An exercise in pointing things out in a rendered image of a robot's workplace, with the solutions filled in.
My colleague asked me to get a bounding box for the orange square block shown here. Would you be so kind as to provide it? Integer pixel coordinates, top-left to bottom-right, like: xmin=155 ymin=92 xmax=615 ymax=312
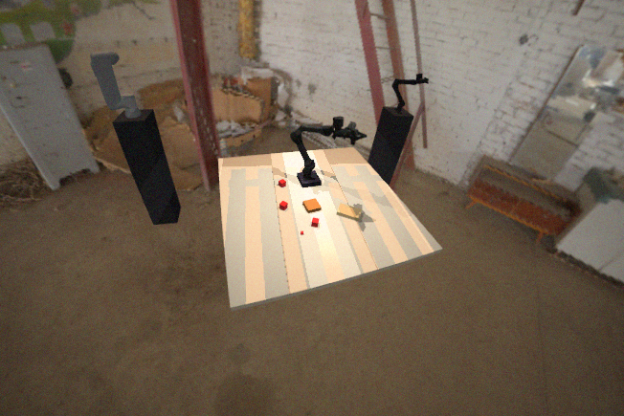
xmin=302 ymin=198 xmax=322 ymax=213

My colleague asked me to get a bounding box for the tan board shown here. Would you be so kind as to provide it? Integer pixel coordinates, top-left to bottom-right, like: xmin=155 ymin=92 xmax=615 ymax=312
xmin=337 ymin=203 xmax=362 ymax=222

